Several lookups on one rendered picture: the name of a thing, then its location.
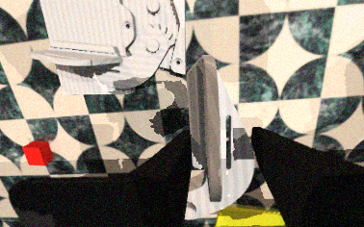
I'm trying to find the yellow flat plate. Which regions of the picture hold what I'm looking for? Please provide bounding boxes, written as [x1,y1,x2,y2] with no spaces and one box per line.
[215,207,286,227]

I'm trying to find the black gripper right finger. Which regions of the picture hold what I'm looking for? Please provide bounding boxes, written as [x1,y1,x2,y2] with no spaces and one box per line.
[251,127,364,227]

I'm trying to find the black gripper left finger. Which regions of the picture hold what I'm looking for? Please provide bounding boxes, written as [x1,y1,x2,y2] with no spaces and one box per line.
[8,130,192,227]

